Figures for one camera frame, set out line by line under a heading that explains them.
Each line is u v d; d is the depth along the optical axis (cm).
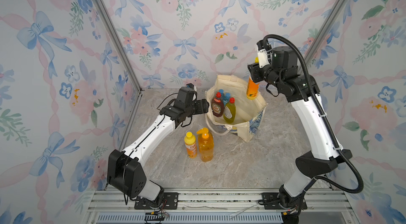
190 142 73
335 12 79
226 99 97
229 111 94
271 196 75
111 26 84
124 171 40
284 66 45
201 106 70
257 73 58
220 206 75
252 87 71
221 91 98
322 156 42
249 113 97
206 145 78
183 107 60
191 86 72
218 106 98
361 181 39
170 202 74
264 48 52
